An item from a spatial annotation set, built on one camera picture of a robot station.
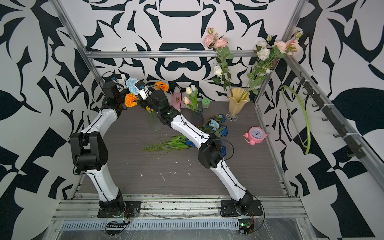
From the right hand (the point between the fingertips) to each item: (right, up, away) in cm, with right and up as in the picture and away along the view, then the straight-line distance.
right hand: (136, 85), depth 77 cm
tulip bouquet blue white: (+29, -1, +12) cm, 31 cm away
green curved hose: (+79, -29, -10) cm, 85 cm away
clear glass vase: (+12, -19, -7) cm, 23 cm away
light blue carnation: (+42, -20, +15) cm, 49 cm away
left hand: (-1, +5, +11) cm, 12 cm away
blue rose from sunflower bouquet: (+50, -17, +28) cm, 60 cm away
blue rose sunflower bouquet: (+49, -25, +17) cm, 57 cm away
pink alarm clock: (+70, -28, +23) cm, 79 cm away
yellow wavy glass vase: (+59, -3, +23) cm, 63 cm away
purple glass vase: (+32, -17, +21) cm, 42 cm away
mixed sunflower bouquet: (-2, -7, -2) cm, 8 cm away
